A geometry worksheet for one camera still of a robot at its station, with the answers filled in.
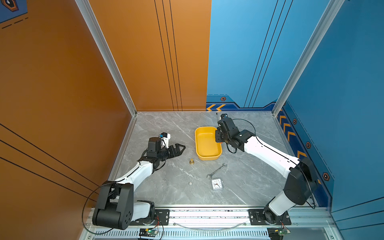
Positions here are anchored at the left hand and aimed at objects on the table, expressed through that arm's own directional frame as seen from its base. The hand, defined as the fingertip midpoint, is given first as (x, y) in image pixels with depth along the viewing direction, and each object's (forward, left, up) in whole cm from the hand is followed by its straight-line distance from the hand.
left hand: (180, 147), depth 87 cm
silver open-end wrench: (-13, -18, -10) cm, 24 cm away
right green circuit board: (-39, -50, -10) cm, 65 cm away
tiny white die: (-18, -6, -9) cm, 21 cm away
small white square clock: (-18, -21, -9) cm, 29 cm away
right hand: (+6, -21, +7) cm, 23 cm away
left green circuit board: (-40, +13, -12) cm, 44 cm away
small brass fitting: (-5, -7, -9) cm, 12 cm away
